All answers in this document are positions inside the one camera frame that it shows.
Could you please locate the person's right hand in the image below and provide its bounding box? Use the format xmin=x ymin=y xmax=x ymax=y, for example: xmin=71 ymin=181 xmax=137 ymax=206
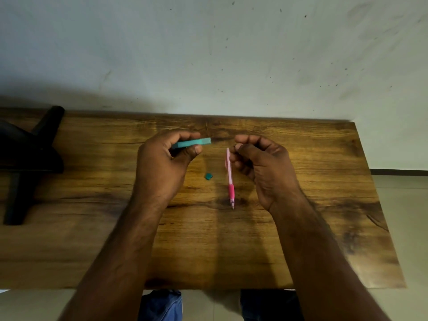
xmin=228 ymin=134 xmax=302 ymax=215

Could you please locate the person's left forearm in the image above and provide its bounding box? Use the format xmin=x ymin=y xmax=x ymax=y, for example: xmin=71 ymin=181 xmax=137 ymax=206
xmin=58 ymin=195 xmax=168 ymax=321

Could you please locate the person's left hand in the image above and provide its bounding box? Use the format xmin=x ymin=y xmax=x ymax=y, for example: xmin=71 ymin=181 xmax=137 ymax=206
xmin=133 ymin=128 xmax=204 ymax=212

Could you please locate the person's right forearm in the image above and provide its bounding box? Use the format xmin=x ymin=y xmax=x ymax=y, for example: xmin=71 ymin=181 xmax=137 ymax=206
xmin=269 ymin=193 xmax=392 ymax=321

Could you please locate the pink mechanical pencil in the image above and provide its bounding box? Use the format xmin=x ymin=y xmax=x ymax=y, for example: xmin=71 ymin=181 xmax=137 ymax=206
xmin=226 ymin=147 xmax=235 ymax=211

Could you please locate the black stand base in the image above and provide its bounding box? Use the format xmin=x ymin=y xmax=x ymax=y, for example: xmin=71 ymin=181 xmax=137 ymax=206
xmin=0 ymin=105 xmax=66 ymax=226

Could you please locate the dark skirting board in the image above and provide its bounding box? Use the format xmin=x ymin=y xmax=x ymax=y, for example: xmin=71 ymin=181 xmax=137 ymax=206
xmin=370 ymin=168 xmax=428 ymax=177

